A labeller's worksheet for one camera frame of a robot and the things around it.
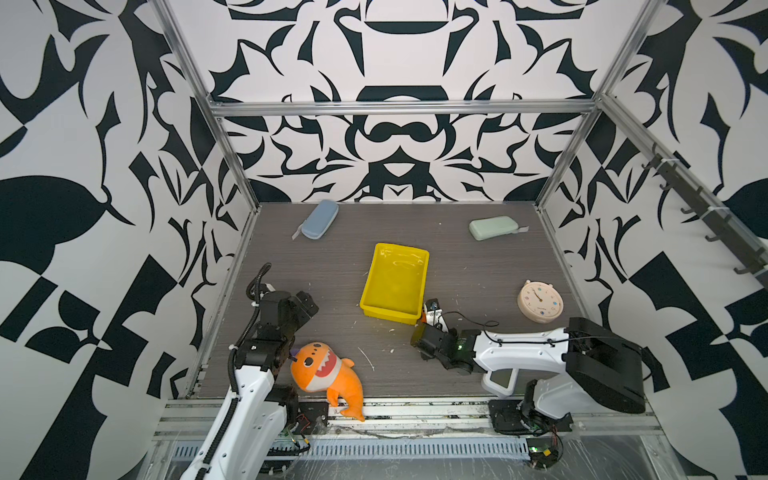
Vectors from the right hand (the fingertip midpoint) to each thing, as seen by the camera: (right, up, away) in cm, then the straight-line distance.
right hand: (425, 336), depth 86 cm
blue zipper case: (-36, +34, +26) cm, 56 cm away
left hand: (-35, +11, -4) cm, 37 cm away
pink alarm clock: (+35, +9, +6) cm, 37 cm away
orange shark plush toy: (-28, -4, -12) cm, 31 cm away
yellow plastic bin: (-8, +11, +13) cm, 19 cm away
